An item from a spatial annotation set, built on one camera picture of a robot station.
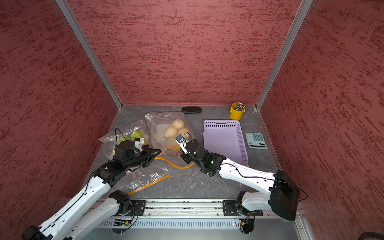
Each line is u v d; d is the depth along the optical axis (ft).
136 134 3.13
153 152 2.38
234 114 3.59
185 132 3.28
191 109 3.78
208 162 1.84
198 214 2.40
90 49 2.87
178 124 3.29
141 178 2.72
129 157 1.93
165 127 3.45
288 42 2.74
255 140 3.25
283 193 1.30
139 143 2.33
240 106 3.21
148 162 2.20
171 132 3.27
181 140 2.10
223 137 3.35
